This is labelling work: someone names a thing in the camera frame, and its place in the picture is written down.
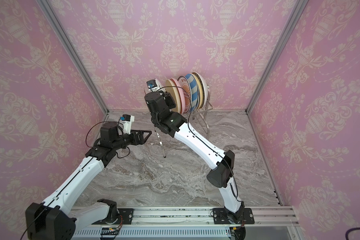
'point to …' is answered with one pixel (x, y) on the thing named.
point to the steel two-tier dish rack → (201, 117)
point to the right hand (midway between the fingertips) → (168, 93)
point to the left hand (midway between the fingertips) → (146, 132)
